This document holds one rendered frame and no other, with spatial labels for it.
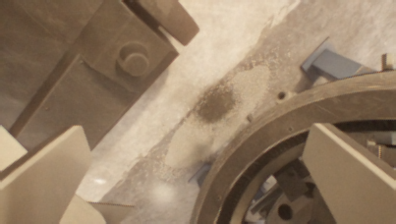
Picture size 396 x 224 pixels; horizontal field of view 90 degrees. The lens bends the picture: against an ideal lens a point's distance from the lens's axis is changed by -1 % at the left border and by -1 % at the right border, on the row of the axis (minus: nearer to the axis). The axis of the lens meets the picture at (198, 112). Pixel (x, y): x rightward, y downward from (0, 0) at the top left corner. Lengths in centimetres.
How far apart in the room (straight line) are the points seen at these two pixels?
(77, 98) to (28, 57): 9
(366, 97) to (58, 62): 51
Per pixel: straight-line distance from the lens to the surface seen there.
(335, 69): 88
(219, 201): 49
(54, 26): 40
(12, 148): 29
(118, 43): 35
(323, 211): 38
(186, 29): 39
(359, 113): 41
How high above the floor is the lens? 55
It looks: 48 degrees down
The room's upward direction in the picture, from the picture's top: 149 degrees clockwise
